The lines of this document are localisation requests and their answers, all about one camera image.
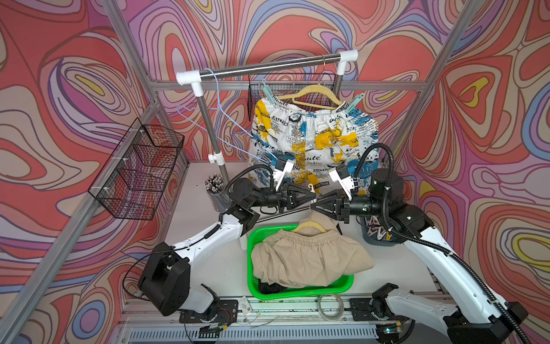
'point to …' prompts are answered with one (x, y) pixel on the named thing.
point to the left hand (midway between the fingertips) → (314, 203)
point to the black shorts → (265, 288)
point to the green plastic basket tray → (257, 233)
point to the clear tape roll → (329, 317)
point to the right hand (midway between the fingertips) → (314, 211)
